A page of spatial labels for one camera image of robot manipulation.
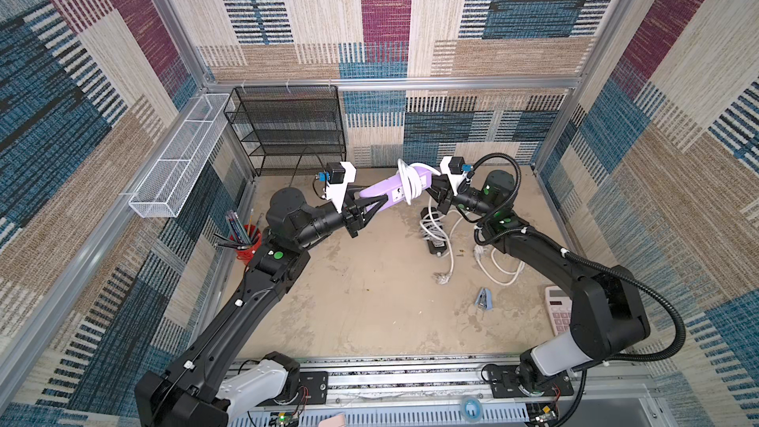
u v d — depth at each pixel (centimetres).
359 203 56
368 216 60
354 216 55
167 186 71
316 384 74
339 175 52
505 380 74
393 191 61
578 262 49
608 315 44
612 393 73
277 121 106
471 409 71
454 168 64
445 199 69
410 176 61
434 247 94
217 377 46
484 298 85
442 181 71
